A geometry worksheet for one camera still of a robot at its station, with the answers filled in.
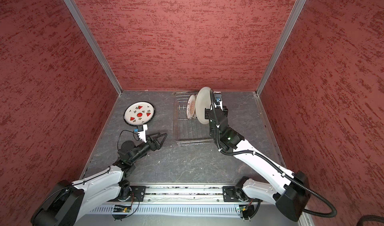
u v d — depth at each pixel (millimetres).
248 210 716
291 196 370
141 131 721
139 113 1043
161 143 727
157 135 833
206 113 642
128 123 995
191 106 1033
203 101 816
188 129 976
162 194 755
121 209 719
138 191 750
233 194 741
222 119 501
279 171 416
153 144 707
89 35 873
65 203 443
